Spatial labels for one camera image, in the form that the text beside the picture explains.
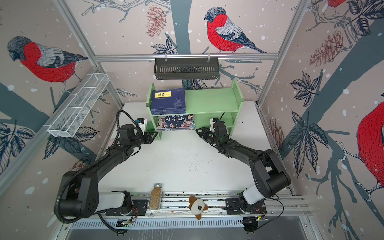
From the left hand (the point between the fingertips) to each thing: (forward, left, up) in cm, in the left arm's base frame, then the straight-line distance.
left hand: (154, 132), depth 86 cm
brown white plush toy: (-36, -25, -11) cm, 45 cm away
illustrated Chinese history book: (+7, -12, +1) cm, 14 cm away
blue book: (+5, -10, +16) cm, 19 cm away
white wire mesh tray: (-2, +38, +16) cm, 41 cm away
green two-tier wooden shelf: (+13, -41, +10) cm, 44 cm away
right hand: (0, -24, -1) cm, 24 cm away
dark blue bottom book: (+8, -10, +18) cm, 22 cm away
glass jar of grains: (-33, -4, -10) cm, 34 cm away
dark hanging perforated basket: (+46, -20, +13) cm, 52 cm away
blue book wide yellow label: (+3, -9, +14) cm, 17 cm away
